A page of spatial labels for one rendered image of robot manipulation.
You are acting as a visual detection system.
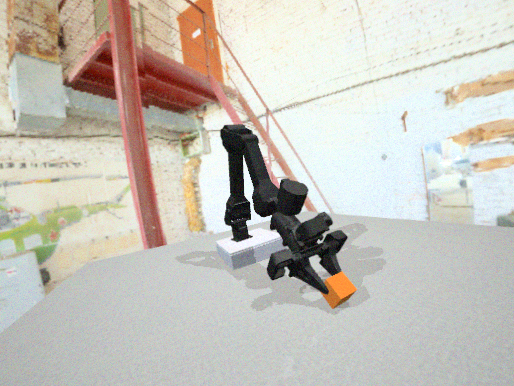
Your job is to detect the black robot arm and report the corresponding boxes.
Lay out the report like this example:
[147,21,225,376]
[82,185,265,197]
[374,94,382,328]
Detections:
[220,124,333,250]

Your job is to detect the orange block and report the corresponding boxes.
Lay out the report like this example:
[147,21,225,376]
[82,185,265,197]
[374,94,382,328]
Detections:
[319,272,357,308]

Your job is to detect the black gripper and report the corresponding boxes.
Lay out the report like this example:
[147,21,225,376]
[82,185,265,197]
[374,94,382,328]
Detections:
[267,221,348,294]

